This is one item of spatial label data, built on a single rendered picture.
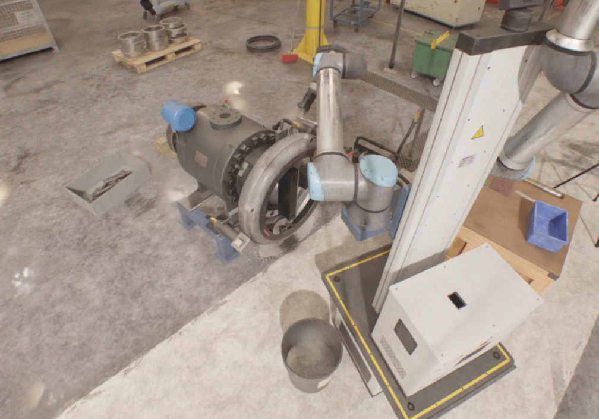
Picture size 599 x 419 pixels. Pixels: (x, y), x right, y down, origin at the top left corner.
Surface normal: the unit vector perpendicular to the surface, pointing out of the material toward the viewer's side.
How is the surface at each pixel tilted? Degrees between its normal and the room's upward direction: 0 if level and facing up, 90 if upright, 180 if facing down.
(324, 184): 55
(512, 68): 90
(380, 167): 5
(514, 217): 0
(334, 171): 21
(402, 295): 0
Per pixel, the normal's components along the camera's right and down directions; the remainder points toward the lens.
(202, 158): -0.59, 0.13
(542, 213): -0.50, 0.61
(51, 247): 0.00, -0.71
